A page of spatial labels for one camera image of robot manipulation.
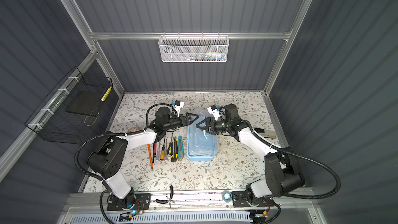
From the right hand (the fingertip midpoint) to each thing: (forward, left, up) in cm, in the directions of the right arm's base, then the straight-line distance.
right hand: (201, 129), depth 79 cm
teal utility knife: (-4, +12, -17) cm, 21 cm away
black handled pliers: (-29, +16, -18) cm, 38 cm away
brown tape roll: (+10, +44, -16) cm, 48 cm away
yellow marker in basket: (+15, +51, +11) cm, 54 cm away
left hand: (+8, +2, -1) cm, 9 cm away
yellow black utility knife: (-4, +16, -16) cm, 23 cm away
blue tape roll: (-27, -12, -18) cm, 35 cm away
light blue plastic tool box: (-8, +4, -17) cm, 19 cm away
